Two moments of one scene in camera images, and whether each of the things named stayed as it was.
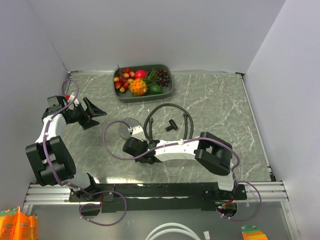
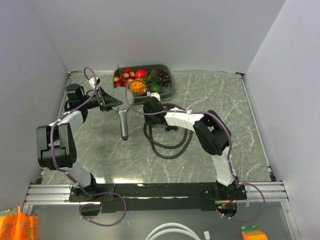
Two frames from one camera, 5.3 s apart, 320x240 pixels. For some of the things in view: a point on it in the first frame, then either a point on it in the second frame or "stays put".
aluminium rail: [39, 195] stays put
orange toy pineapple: [139, 87] stays put
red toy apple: [140, 74] stays put
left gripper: [91, 111] to [109, 101]
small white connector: [207, 235] stays put
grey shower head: [123, 128] to [126, 96]
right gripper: [141, 141] to [148, 120]
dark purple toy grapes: [163, 75] stays put
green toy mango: [155, 89] stays put
